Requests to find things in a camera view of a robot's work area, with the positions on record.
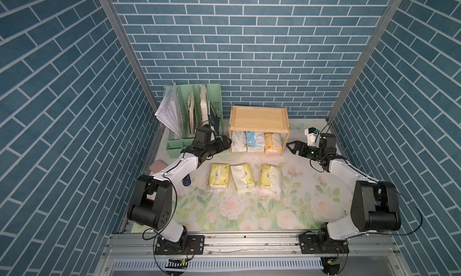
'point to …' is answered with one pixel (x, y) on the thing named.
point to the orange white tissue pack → (273, 142)
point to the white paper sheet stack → (170, 111)
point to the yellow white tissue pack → (242, 175)
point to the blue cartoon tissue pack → (251, 146)
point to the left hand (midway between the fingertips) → (230, 143)
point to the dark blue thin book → (214, 120)
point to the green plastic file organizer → (201, 105)
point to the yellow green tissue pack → (219, 175)
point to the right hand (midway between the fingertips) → (294, 146)
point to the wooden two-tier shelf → (255, 119)
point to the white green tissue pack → (239, 141)
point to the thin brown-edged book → (191, 102)
